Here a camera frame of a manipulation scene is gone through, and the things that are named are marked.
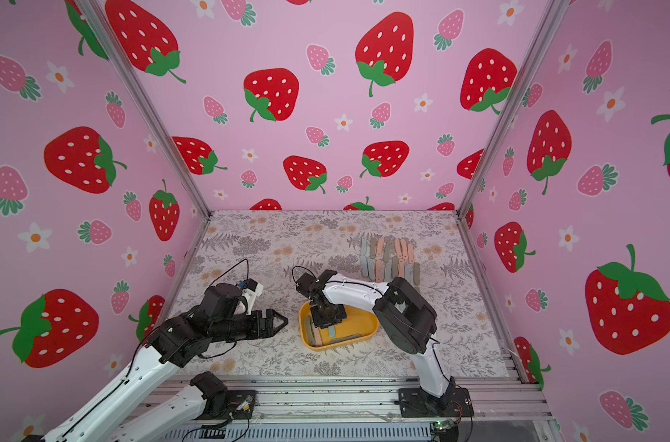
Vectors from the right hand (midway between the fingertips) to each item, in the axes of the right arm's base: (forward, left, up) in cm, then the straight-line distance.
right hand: (337, 319), depth 90 cm
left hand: (-9, +13, +17) cm, 24 cm away
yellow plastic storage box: (-1, -7, -1) cm, 8 cm away
